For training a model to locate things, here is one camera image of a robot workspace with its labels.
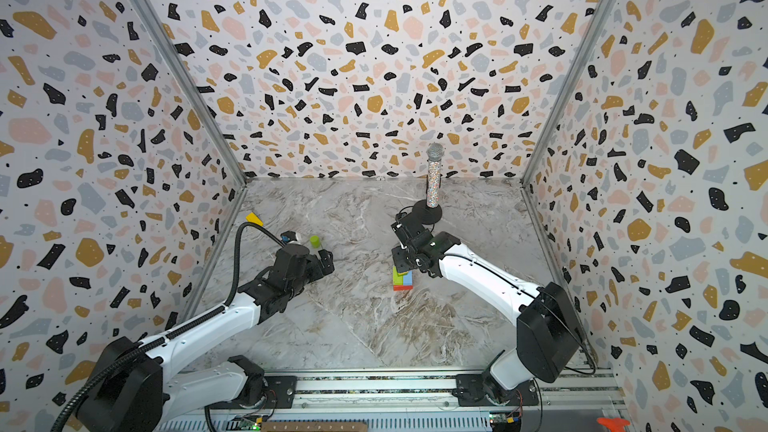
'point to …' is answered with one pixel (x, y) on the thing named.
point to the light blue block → (408, 279)
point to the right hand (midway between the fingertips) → (397, 251)
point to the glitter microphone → (434, 156)
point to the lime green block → (398, 279)
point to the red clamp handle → (613, 424)
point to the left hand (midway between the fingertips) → (321, 254)
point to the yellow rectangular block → (253, 218)
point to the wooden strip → (315, 426)
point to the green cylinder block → (315, 241)
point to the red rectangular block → (402, 287)
